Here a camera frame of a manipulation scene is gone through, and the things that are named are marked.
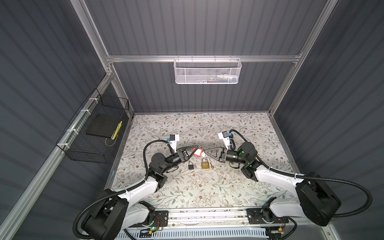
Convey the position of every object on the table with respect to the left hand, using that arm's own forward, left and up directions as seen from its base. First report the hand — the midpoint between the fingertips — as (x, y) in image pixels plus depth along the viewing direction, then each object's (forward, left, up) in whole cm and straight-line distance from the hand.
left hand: (198, 149), depth 69 cm
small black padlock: (+4, +4, -26) cm, 27 cm away
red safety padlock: (-1, 0, -1) cm, 2 cm away
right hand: (-2, -4, -3) cm, 5 cm away
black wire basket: (+9, +52, +2) cm, 53 cm away
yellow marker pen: (+12, +40, +2) cm, 42 cm away
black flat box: (+15, +47, +3) cm, 49 cm away
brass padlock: (+4, -5, -25) cm, 26 cm away
